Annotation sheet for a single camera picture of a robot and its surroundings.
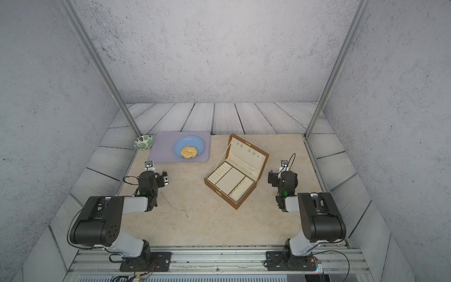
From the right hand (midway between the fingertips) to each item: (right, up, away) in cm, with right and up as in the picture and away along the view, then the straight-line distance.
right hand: (283, 169), depth 94 cm
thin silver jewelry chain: (-56, -18, -5) cm, 59 cm away
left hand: (-67, -1, +1) cm, 67 cm away
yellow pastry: (-53, +9, +14) cm, 55 cm away
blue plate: (-55, +16, +23) cm, 62 cm away
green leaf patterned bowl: (-84, +15, +21) cm, 88 cm away
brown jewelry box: (-25, -5, -1) cm, 26 cm away
